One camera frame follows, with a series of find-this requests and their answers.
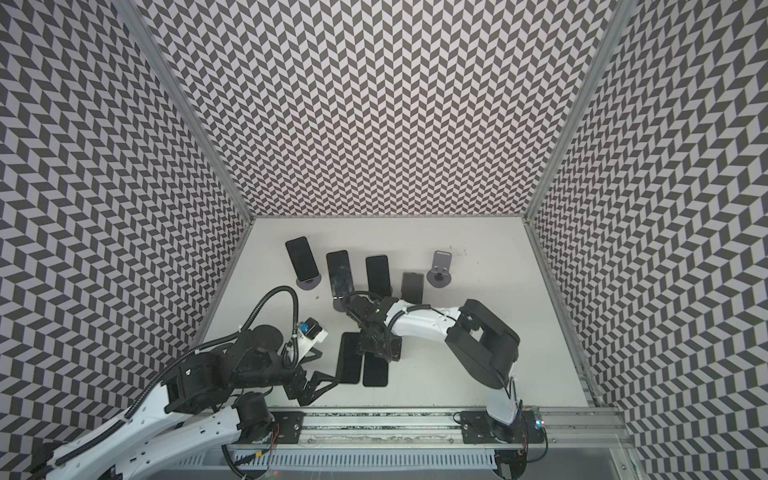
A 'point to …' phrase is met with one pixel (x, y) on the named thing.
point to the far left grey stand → (309, 284)
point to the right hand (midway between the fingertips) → (375, 363)
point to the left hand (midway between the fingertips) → (326, 373)
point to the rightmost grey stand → (440, 275)
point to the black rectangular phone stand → (412, 287)
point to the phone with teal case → (375, 370)
